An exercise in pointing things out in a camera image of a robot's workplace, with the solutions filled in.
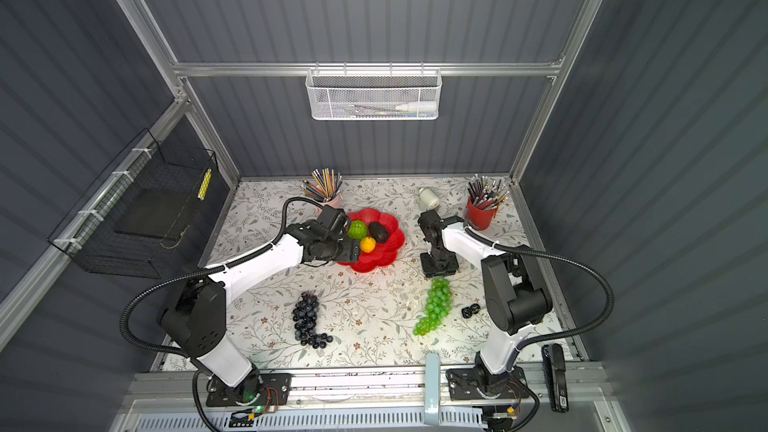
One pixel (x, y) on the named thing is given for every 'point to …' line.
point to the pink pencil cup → (337, 202)
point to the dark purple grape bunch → (304, 317)
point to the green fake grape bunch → (439, 303)
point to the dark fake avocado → (379, 232)
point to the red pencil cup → (478, 218)
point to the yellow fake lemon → (368, 244)
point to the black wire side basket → (146, 215)
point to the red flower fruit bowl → (385, 254)
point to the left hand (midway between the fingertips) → (349, 250)
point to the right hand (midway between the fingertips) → (439, 275)
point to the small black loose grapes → (467, 311)
